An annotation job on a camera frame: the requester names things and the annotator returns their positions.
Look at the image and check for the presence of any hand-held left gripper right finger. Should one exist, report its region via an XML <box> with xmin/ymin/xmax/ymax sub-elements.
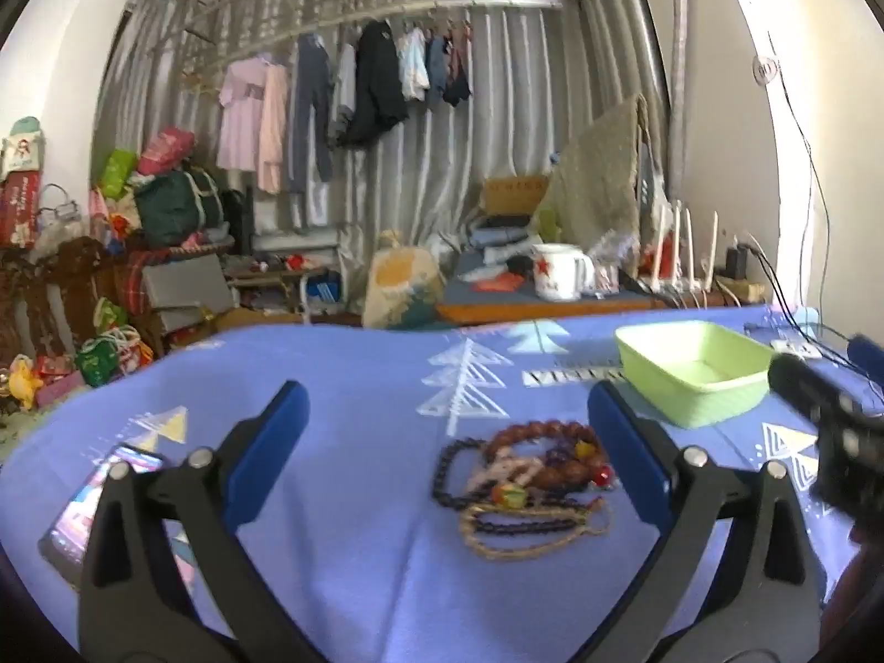
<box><xmin>587</xmin><ymin>380</ymin><xmax>823</xmax><ymax>663</ymax></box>

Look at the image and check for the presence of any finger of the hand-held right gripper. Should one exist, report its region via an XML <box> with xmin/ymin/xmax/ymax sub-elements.
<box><xmin>848</xmin><ymin>335</ymin><xmax>884</xmax><ymax>388</ymax></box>
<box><xmin>768</xmin><ymin>352</ymin><xmax>884</xmax><ymax>519</ymax></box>

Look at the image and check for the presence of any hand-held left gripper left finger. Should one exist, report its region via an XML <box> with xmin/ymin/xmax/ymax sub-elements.
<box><xmin>77</xmin><ymin>380</ymin><xmax>325</xmax><ymax>663</ymax></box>

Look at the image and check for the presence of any green plastic tray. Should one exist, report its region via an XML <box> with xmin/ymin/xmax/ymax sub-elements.
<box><xmin>614</xmin><ymin>321</ymin><xmax>778</xmax><ymax>429</ymax></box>

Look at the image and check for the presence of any white power strip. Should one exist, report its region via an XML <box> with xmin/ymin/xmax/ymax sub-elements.
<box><xmin>770</xmin><ymin>335</ymin><xmax>826</xmax><ymax>360</ymax></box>

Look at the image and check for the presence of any blue printed tablecloth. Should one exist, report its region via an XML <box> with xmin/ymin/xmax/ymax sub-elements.
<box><xmin>0</xmin><ymin>304</ymin><xmax>884</xmax><ymax>663</ymax></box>

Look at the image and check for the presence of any black charger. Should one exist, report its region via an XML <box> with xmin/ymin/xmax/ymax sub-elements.
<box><xmin>724</xmin><ymin>235</ymin><xmax>757</xmax><ymax>281</ymax></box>

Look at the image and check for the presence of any white router with antennas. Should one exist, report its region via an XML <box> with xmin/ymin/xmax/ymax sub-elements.
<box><xmin>639</xmin><ymin>200</ymin><xmax>726</xmax><ymax>305</ymax></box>

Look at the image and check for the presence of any clear plastic bag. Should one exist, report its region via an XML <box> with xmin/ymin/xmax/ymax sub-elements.
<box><xmin>587</xmin><ymin>228</ymin><xmax>643</xmax><ymax>294</ymax></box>

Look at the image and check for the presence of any grey box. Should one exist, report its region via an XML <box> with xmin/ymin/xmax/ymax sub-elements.
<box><xmin>141</xmin><ymin>254</ymin><xmax>236</xmax><ymax>312</ymax></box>

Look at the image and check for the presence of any green shopping bag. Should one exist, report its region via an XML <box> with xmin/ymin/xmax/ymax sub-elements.
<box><xmin>76</xmin><ymin>335</ymin><xmax>125</xmax><ymax>388</ymax></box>

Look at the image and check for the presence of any white mug with red star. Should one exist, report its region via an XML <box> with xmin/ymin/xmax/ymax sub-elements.
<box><xmin>530</xmin><ymin>243</ymin><xmax>596</xmax><ymax>302</ymax></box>

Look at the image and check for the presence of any wooden desk with blue top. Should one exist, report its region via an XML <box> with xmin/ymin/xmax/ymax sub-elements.
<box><xmin>435</xmin><ymin>249</ymin><xmax>767</xmax><ymax>327</ymax></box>

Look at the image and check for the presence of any smartphone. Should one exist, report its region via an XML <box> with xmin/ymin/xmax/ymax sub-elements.
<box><xmin>38</xmin><ymin>442</ymin><xmax>167</xmax><ymax>591</ymax></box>

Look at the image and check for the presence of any cream printed cloth bag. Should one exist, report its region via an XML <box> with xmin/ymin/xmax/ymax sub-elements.
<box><xmin>362</xmin><ymin>231</ymin><xmax>446</xmax><ymax>331</ymax></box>

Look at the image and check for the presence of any stack of folded clothes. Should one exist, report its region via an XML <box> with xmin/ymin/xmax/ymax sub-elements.
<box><xmin>462</xmin><ymin>214</ymin><xmax>546</xmax><ymax>267</ymax></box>

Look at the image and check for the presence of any yellow toy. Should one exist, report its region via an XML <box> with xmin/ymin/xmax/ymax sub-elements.
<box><xmin>7</xmin><ymin>355</ymin><xmax>43</xmax><ymax>408</ymax></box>

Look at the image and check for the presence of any green duffel bag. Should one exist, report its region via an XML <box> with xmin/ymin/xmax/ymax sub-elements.
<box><xmin>133</xmin><ymin>166</ymin><xmax>225</xmax><ymax>250</ymax></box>

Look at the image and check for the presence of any brown plush toy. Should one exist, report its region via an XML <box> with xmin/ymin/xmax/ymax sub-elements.
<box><xmin>34</xmin><ymin>235</ymin><xmax>118</xmax><ymax>360</ymax></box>

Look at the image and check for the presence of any beige knitted cloth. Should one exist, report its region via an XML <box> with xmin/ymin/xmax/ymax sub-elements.
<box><xmin>539</xmin><ymin>93</ymin><xmax>654</xmax><ymax>256</ymax></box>

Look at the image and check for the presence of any cardboard box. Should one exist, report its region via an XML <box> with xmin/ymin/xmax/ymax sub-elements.
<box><xmin>480</xmin><ymin>176</ymin><xmax>554</xmax><ymax>218</ymax></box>

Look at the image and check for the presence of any pink bag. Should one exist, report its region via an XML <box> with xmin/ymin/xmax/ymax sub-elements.
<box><xmin>136</xmin><ymin>125</ymin><xmax>198</xmax><ymax>177</ymax></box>

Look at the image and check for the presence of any pink hanging garment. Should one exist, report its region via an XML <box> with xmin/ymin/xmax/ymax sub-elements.
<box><xmin>259</xmin><ymin>62</ymin><xmax>291</xmax><ymax>196</ymax></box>

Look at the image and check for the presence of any lilac hanging dress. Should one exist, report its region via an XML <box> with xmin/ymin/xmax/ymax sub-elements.
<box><xmin>217</xmin><ymin>56</ymin><xmax>269</xmax><ymax>173</ymax></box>

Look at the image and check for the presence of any red gift box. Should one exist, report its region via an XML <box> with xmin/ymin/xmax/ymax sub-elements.
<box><xmin>0</xmin><ymin>169</ymin><xmax>46</xmax><ymax>246</ymax></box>

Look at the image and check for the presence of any grey curtain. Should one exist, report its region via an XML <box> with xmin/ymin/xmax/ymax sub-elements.
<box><xmin>90</xmin><ymin>0</ymin><xmax>664</xmax><ymax>305</ymax></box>

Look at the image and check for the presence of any navy hanging garment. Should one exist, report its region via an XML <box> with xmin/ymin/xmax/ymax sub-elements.
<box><xmin>286</xmin><ymin>34</ymin><xmax>336</xmax><ymax>194</ymax></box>

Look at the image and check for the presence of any black hanging jacket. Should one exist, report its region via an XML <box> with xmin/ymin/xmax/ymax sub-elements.
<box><xmin>343</xmin><ymin>19</ymin><xmax>410</xmax><ymax>149</ymax></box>

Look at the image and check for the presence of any mint cartoon box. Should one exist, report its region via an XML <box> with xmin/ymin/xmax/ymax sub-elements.
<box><xmin>0</xmin><ymin>116</ymin><xmax>48</xmax><ymax>181</ymax></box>

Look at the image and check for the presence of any light blue hanging shirt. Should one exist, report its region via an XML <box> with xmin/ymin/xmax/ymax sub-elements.
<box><xmin>395</xmin><ymin>24</ymin><xmax>433</xmax><ymax>103</ymax></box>

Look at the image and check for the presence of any dark blue hanging top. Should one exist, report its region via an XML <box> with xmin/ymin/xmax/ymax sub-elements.
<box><xmin>424</xmin><ymin>28</ymin><xmax>475</xmax><ymax>109</ymax></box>

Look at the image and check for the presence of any pink white bead bracelet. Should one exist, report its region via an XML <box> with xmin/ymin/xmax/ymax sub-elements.
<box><xmin>466</xmin><ymin>454</ymin><xmax>550</xmax><ymax>494</ymax></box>

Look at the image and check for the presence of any black bead bracelet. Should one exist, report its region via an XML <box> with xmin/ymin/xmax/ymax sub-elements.
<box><xmin>432</xmin><ymin>436</ymin><xmax>505</xmax><ymax>511</ymax></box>

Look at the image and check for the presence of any black wall cable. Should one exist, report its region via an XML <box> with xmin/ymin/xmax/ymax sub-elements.
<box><xmin>763</xmin><ymin>31</ymin><xmax>840</xmax><ymax>305</ymax></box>

